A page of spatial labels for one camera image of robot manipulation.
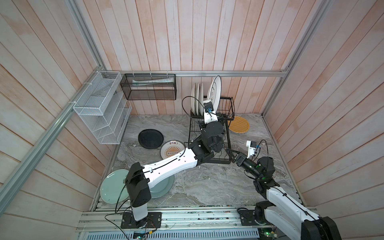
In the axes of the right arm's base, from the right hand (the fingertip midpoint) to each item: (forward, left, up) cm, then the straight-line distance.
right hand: (228, 151), depth 78 cm
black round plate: (+22, +51, -21) cm, 59 cm away
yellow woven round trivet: (+35, -17, -19) cm, 44 cm away
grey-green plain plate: (-15, +35, -16) cm, 42 cm away
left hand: (+8, +12, +23) cm, 27 cm away
